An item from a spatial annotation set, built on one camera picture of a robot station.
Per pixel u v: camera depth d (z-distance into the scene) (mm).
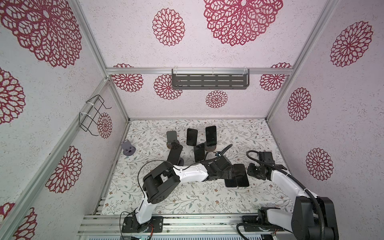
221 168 690
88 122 770
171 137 1005
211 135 955
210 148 1030
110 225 747
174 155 881
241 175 979
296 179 516
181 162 953
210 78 975
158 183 491
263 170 644
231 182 876
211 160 711
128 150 971
